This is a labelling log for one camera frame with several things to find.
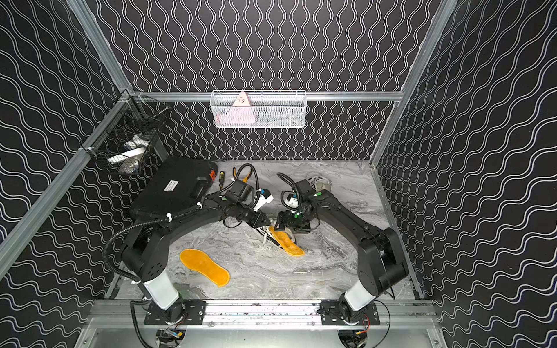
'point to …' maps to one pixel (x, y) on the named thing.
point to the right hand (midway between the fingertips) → (284, 228)
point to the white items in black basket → (130, 159)
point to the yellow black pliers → (246, 178)
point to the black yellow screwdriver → (221, 179)
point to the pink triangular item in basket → (241, 112)
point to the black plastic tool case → (178, 183)
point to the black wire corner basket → (124, 139)
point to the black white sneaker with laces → (267, 236)
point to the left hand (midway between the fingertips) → (269, 219)
